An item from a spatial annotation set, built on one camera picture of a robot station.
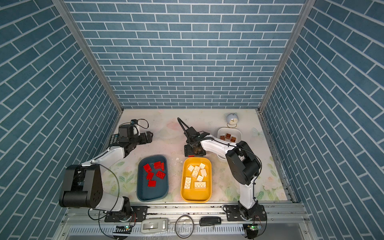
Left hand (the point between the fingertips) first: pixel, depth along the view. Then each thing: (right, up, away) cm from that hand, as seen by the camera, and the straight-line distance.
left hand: (146, 133), depth 92 cm
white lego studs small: (+35, -19, -3) cm, 40 cm away
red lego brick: (+11, -23, -8) cm, 27 cm away
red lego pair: (+4, -24, -6) cm, 25 cm away
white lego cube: (+36, -23, -5) cm, 43 cm away
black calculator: (-26, -5, +8) cm, 27 cm away
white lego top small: (+28, -21, -4) cm, 35 cm away
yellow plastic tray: (+31, -26, -8) cm, 42 cm away
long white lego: (+34, -28, -10) cm, 45 cm away
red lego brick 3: (+3, -20, -6) cm, 21 cm away
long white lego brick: (+31, -22, -6) cm, 38 cm away
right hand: (+27, -11, 0) cm, 30 cm away
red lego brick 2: (+7, -27, -10) cm, 30 cm away
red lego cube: (+8, -19, -5) cm, 21 cm away
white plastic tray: (+56, -2, +10) cm, 57 cm away
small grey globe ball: (+57, +9, +13) cm, 59 cm away
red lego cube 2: (+12, -19, -6) cm, 23 cm away
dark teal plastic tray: (+6, -25, -8) cm, 27 cm away
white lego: (+26, -28, -10) cm, 40 cm away
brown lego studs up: (+53, -2, +10) cm, 54 cm away
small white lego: (+34, -25, -8) cm, 43 cm away
